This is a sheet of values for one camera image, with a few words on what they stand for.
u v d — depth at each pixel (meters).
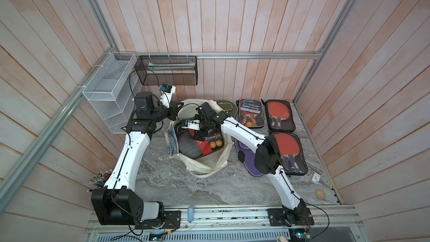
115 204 0.37
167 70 1.08
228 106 1.15
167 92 0.63
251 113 1.11
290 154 0.91
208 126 0.68
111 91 0.74
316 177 0.85
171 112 0.65
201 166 0.74
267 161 0.56
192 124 0.78
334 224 0.74
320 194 0.81
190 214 0.73
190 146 0.90
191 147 0.90
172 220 0.73
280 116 1.11
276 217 0.73
